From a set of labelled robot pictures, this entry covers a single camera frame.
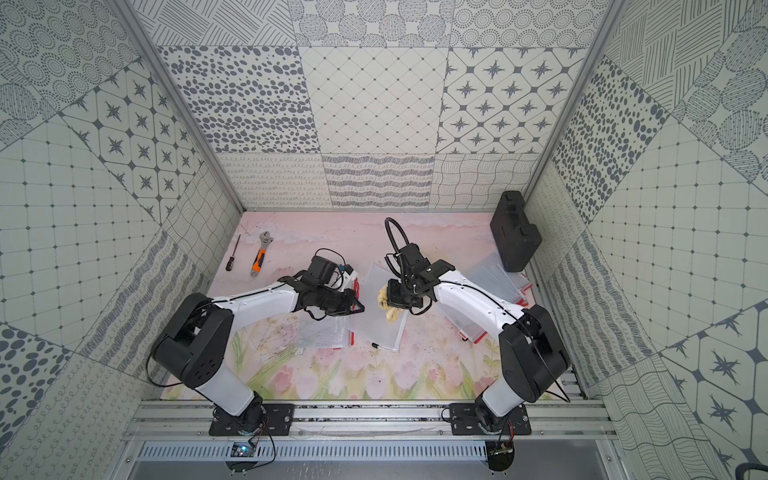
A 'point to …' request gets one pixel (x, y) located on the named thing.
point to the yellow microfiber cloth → (392, 313)
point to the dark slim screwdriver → (231, 260)
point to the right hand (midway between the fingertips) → (390, 305)
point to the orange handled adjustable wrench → (265, 240)
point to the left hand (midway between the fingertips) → (372, 314)
